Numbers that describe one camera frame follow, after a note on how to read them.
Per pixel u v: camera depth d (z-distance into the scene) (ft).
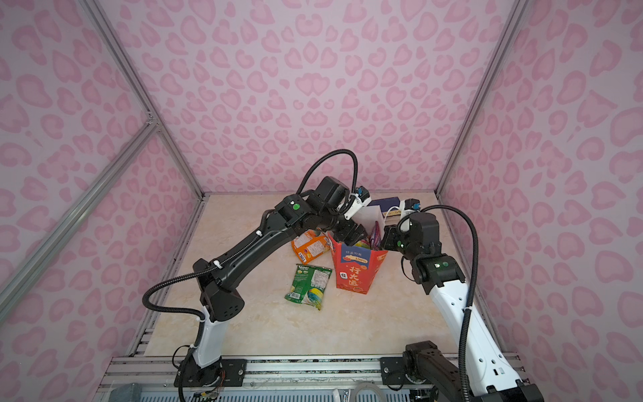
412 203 2.10
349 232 2.11
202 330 1.84
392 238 2.14
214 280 1.55
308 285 2.89
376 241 2.73
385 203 2.67
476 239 1.77
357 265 2.52
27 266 1.75
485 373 1.25
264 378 2.40
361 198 2.10
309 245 3.21
